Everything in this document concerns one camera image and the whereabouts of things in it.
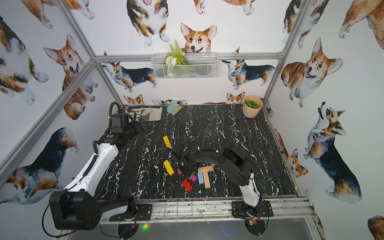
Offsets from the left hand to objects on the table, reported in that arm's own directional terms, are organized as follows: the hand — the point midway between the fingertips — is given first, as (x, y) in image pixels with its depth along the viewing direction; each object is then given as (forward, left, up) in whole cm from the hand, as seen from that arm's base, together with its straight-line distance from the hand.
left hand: (141, 122), depth 83 cm
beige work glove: (+24, +8, -21) cm, 32 cm away
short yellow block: (0, -10, -22) cm, 24 cm away
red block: (-28, -25, -22) cm, 43 cm away
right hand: (-21, -26, -21) cm, 39 cm away
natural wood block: (-25, -36, -21) cm, 49 cm away
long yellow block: (-19, -14, -22) cm, 32 cm away
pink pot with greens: (+21, -70, -11) cm, 74 cm away
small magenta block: (-24, -28, -21) cm, 43 cm away
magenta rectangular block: (-21, -20, -20) cm, 35 cm away
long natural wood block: (-19, -35, -22) cm, 46 cm away
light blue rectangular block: (-24, -32, -21) cm, 45 cm away
